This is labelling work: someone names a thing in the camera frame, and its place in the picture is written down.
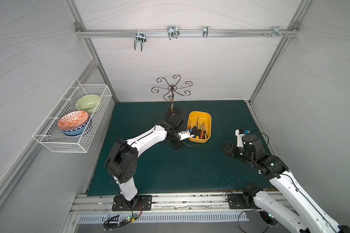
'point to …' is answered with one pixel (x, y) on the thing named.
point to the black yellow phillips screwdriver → (205, 136)
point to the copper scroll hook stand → (169, 95)
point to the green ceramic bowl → (88, 103)
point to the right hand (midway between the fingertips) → (226, 145)
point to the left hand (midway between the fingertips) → (180, 142)
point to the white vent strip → (104, 218)
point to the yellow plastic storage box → (203, 117)
